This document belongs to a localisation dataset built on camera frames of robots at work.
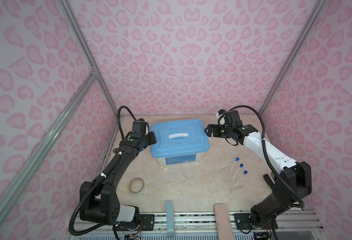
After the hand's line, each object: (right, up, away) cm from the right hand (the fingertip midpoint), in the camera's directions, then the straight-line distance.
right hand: (212, 129), depth 84 cm
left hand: (-33, -4, +1) cm, 33 cm away
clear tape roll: (-47, -32, -1) cm, 56 cm away
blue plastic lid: (-19, -5, +2) cm, 19 cm away
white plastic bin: (-18, -18, +4) cm, 26 cm away
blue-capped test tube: (+14, -21, -11) cm, 28 cm away
